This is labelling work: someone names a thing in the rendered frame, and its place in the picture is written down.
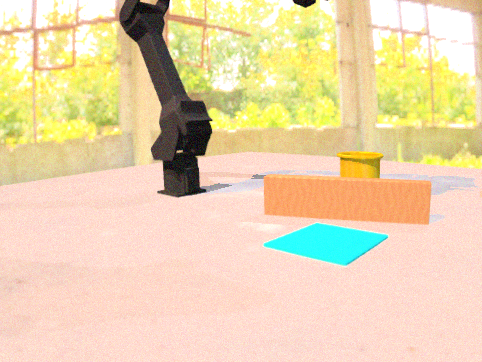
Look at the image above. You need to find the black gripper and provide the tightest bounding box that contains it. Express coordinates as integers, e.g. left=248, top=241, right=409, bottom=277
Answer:
left=291, top=0, right=316, bottom=8

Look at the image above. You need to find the orange flat bar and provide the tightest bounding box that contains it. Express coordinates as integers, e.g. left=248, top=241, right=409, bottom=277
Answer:
left=264, top=174, right=431, bottom=225

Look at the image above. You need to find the yellow plastic cup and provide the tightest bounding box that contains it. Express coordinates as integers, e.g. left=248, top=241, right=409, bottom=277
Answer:
left=337, top=151, right=383, bottom=178

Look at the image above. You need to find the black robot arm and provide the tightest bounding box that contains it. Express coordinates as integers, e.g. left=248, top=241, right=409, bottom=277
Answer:
left=119, top=0, right=212, bottom=198

